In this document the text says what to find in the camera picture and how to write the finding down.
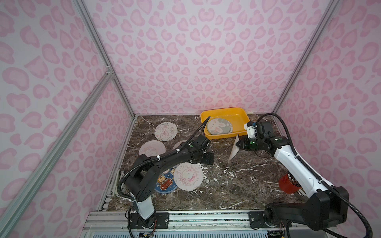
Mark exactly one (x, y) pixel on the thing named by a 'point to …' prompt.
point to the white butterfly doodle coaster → (165, 131)
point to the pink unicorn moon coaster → (235, 149)
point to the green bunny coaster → (219, 126)
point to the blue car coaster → (165, 183)
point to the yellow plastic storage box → (237, 116)
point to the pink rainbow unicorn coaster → (152, 148)
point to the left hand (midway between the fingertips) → (210, 160)
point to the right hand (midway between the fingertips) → (237, 143)
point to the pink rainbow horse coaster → (188, 176)
